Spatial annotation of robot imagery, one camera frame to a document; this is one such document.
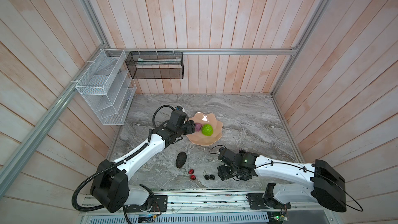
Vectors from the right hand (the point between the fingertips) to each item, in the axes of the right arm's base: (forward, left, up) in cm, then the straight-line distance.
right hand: (222, 172), depth 81 cm
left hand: (+19, +18, +14) cm, 29 cm away
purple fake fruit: (+26, +14, +3) cm, 30 cm away
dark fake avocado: (+6, +23, +2) cm, 24 cm away
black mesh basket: (+62, +43, +24) cm, 79 cm away
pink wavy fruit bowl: (+34, +6, +2) cm, 34 cm away
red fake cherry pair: (0, +17, 0) cm, 17 cm away
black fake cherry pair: (-3, +8, 0) cm, 9 cm away
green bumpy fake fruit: (+23, +8, +5) cm, 25 cm away
